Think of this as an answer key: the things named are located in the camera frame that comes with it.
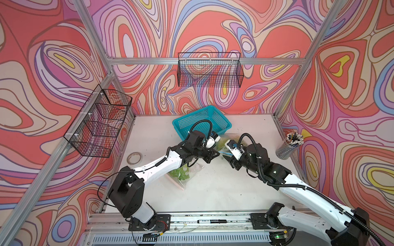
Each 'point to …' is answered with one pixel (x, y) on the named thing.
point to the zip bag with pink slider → (182, 176)
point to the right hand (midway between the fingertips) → (229, 154)
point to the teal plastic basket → (219, 122)
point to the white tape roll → (134, 158)
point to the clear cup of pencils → (293, 141)
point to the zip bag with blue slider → (220, 145)
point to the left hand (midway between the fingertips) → (220, 154)
